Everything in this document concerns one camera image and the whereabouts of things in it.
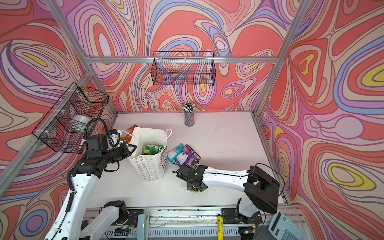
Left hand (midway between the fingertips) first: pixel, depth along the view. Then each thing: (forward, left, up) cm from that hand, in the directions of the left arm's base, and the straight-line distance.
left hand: (137, 145), depth 74 cm
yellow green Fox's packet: (-16, -31, -19) cm, 40 cm away
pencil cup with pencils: (+32, -25, -5) cm, 41 cm away
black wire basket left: (+7, +35, +7) cm, 37 cm away
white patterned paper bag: (-8, -4, -8) cm, 12 cm away
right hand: (-14, -30, -22) cm, 39 cm away
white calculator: (-33, -70, -21) cm, 80 cm away
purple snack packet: (+3, -25, -17) cm, 30 cm away
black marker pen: (+1, +27, +2) cm, 27 cm away
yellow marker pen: (-33, -41, -21) cm, 56 cm away
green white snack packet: (+4, -4, -10) cm, 12 cm away
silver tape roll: (+6, +27, +10) cm, 30 cm away
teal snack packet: (+6, -15, -20) cm, 25 cm away
